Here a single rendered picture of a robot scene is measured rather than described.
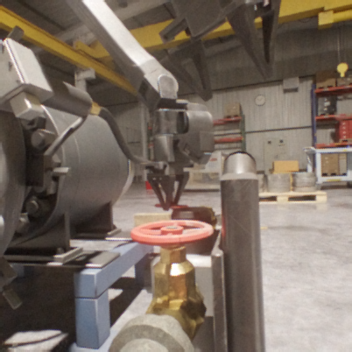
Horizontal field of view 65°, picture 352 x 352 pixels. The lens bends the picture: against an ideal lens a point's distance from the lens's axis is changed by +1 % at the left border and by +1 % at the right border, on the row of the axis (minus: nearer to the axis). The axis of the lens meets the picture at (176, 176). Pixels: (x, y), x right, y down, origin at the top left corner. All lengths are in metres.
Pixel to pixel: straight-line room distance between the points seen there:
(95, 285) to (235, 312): 0.79
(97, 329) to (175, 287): 0.79
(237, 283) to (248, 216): 0.04
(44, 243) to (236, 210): 1.02
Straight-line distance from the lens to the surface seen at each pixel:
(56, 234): 1.11
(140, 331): 0.20
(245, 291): 0.19
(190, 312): 0.25
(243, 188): 0.18
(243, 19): 0.29
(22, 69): 0.65
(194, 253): 0.32
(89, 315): 1.01
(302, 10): 12.09
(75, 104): 0.81
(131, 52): 0.63
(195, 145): 0.50
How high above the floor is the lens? 0.55
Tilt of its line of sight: 1 degrees down
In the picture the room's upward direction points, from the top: 3 degrees counter-clockwise
